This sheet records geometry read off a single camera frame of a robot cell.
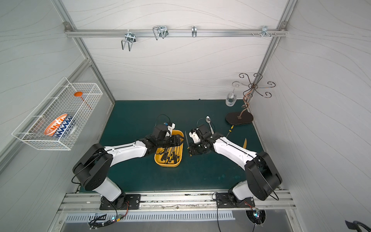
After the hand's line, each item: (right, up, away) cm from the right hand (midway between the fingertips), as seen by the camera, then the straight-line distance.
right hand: (189, 150), depth 84 cm
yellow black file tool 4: (-16, -3, +7) cm, 18 cm away
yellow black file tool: (-7, -4, +6) cm, 10 cm away
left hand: (-3, +6, +1) cm, 7 cm away
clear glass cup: (+28, +32, +12) cm, 44 cm away
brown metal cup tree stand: (+39, +19, +23) cm, 50 cm away
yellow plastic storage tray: (-19, -5, +3) cm, 20 cm away
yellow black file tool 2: (-10, -3, +6) cm, 12 cm away
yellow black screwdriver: (+29, +10, +18) cm, 36 cm away
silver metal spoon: (+15, +17, +25) cm, 34 cm away
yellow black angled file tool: (0, +2, +1) cm, 2 cm away
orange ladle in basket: (-61, +33, -5) cm, 70 cm away
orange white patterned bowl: (-61, +15, -22) cm, 67 cm away
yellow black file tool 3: (-13, -5, +4) cm, 14 cm away
